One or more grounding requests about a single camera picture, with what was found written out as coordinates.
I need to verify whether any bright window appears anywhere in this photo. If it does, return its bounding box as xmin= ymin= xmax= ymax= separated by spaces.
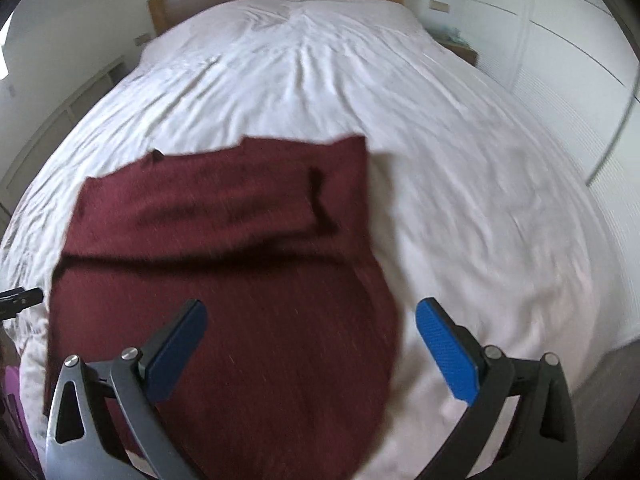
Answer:
xmin=0 ymin=20 xmax=11 ymax=79

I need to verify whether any teal item on nightstand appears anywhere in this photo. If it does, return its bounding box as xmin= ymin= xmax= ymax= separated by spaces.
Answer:
xmin=434 ymin=25 xmax=467 ymax=45

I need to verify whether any wooden nightstand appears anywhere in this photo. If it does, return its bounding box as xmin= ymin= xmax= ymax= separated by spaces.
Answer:
xmin=440 ymin=40 xmax=479 ymax=67

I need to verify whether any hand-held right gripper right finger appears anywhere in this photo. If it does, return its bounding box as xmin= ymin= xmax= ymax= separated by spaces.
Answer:
xmin=415 ymin=297 xmax=580 ymax=480

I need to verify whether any white wardrobe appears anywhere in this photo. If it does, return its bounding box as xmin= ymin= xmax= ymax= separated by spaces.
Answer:
xmin=457 ymin=0 xmax=640 ymax=357

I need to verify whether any dark red knitted sweater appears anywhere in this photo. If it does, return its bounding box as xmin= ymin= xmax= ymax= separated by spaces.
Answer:
xmin=44 ymin=134 xmax=405 ymax=480

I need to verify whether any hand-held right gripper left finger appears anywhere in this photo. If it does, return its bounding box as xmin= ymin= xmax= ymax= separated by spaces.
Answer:
xmin=45 ymin=299 xmax=208 ymax=480

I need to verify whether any bed with white sheet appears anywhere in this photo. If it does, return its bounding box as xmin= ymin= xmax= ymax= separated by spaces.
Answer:
xmin=0 ymin=0 xmax=608 ymax=480

